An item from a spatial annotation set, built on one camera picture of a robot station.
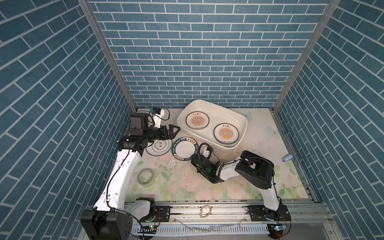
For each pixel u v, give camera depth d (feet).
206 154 2.84
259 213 2.42
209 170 2.42
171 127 2.11
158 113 2.12
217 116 3.70
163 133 2.07
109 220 1.19
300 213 2.48
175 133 2.23
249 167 1.76
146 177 2.84
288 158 3.01
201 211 2.49
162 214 2.39
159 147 3.24
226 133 3.45
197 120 3.67
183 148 3.26
